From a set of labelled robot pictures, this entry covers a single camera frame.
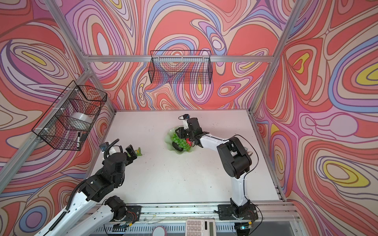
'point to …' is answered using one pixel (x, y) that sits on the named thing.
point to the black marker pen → (78, 139)
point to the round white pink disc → (159, 231)
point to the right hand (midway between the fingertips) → (179, 133)
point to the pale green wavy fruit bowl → (169, 140)
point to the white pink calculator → (200, 227)
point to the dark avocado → (176, 146)
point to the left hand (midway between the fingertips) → (127, 149)
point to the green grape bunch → (181, 142)
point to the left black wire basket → (68, 121)
